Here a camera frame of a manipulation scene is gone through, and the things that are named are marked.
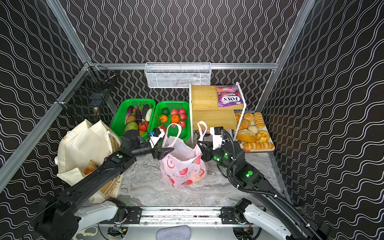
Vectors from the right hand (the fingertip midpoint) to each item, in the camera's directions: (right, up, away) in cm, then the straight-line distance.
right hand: (197, 142), depth 67 cm
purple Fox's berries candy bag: (+17, +23, +11) cm, 31 cm away
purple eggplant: (-43, +16, +46) cm, 65 cm away
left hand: (-12, -1, +6) cm, 14 cm away
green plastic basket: (-55, +9, +39) cm, 68 cm away
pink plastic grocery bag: (-6, -11, +2) cm, 12 cm away
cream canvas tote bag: (-60, -2, +15) cm, 62 cm away
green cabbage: (-44, +8, +33) cm, 56 cm away
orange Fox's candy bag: (-57, -15, +13) cm, 60 cm away
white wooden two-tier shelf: (+4, +17, +10) cm, 20 cm away
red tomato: (-36, +7, +37) cm, 52 cm away
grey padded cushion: (-9, -41, +1) cm, 42 cm away
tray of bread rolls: (+39, +2, +35) cm, 53 cm away
